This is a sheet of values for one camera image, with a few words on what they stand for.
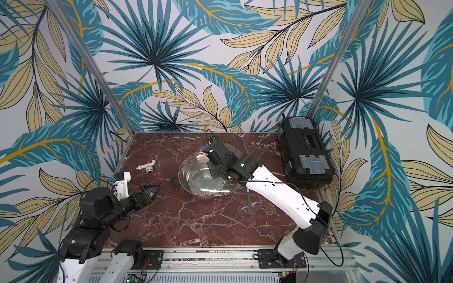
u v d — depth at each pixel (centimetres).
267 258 74
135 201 56
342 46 79
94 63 84
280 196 43
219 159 50
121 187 58
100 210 47
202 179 97
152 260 72
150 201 57
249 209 88
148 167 100
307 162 84
